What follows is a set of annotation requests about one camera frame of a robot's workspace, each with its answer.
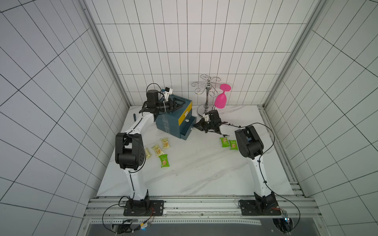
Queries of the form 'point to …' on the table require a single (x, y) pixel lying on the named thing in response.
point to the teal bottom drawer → (187, 129)
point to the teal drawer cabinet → (168, 122)
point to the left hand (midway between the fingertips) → (183, 106)
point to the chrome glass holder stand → (207, 84)
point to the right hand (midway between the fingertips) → (188, 126)
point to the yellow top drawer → (185, 113)
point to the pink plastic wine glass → (220, 99)
